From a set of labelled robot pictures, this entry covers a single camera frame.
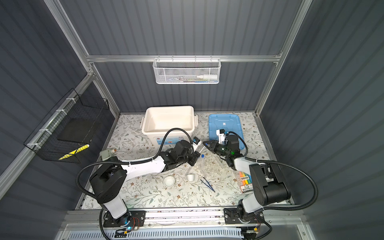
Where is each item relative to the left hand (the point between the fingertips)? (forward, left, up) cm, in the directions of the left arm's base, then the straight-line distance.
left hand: (200, 153), depth 86 cm
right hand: (+4, -3, +3) cm, 6 cm away
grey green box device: (+6, +58, -6) cm, 58 cm away
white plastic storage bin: (+32, +28, -4) cm, 43 cm away
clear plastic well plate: (-3, -6, -10) cm, 12 cm away
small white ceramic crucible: (-11, +6, -8) cm, 15 cm away
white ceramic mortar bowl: (-11, +19, -10) cm, 24 cm away
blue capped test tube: (-9, +3, +4) cm, 10 cm away
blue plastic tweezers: (-16, -4, -10) cm, 19 cm away
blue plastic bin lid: (+31, -26, -9) cm, 42 cm away
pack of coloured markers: (-15, -25, -9) cm, 31 cm away
